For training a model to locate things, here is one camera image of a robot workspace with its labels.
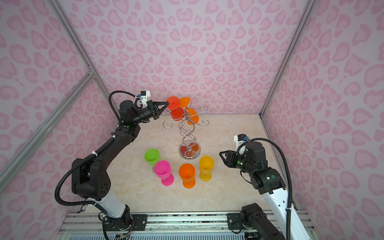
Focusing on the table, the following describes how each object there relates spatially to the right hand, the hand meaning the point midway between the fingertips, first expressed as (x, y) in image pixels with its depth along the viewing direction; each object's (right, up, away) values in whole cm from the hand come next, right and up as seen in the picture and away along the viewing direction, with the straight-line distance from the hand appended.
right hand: (222, 153), depth 69 cm
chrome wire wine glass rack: (-17, -2, +29) cm, 34 cm away
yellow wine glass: (-6, -8, +13) cm, 16 cm away
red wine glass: (-22, +20, +9) cm, 31 cm away
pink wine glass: (-30, -11, +11) cm, 34 cm away
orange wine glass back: (-14, +19, +8) cm, 25 cm away
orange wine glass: (-17, -12, +10) cm, 23 cm away
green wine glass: (-37, -5, +18) cm, 42 cm away
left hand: (-25, +25, +4) cm, 36 cm away
